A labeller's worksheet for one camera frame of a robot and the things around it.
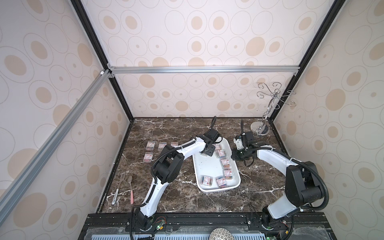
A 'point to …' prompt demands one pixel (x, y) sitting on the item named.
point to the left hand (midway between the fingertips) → (211, 148)
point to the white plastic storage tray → (218, 172)
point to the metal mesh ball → (221, 233)
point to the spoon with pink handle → (130, 180)
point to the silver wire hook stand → (262, 127)
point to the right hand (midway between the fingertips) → (238, 156)
